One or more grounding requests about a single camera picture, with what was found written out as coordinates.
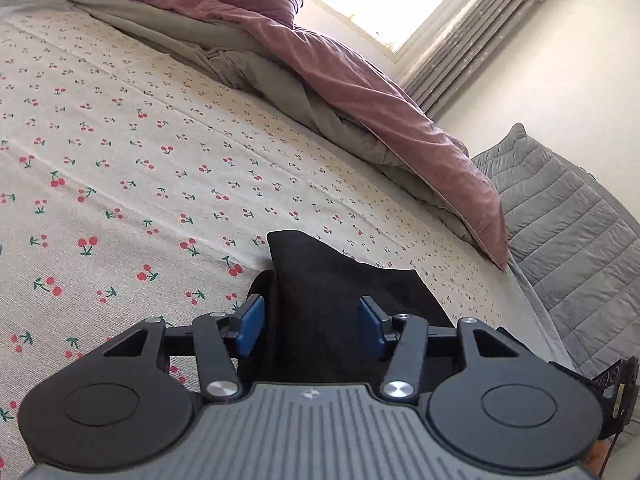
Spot pink and grey duvet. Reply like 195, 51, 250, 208
20, 0, 512, 272

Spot grey quilted headboard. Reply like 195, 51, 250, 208
472, 122, 640, 382

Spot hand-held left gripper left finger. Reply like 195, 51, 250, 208
95, 295, 265, 403

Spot grey plush blanket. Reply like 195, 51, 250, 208
504, 255, 576, 367

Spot grey patterned curtain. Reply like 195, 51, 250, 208
399, 0, 544, 122

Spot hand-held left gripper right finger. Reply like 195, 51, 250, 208
357, 296, 526, 404

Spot black pants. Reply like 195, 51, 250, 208
245, 230, 461, 396

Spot cherry print bed sheet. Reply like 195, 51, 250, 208
0, 0, 506, 461

